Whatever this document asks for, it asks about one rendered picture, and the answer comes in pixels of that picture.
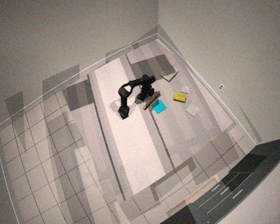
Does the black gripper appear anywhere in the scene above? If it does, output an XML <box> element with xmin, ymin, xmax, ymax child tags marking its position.
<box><xmin>137</xmin><ymin>85</ymin><xmax>152</xmax><ymax>101</ymax></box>

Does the yellow rectangular block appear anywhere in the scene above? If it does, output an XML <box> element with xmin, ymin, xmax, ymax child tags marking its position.
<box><xmin>173</xmin><ymin>93</ymin><xmax>185</xmax><ymax>102</ymax></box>

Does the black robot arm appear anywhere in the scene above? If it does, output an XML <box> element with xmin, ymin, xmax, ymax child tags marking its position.
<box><xmin>118</xmin><ymin>74</ymin><xmax>156</xmax><ymax>119</ymax></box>

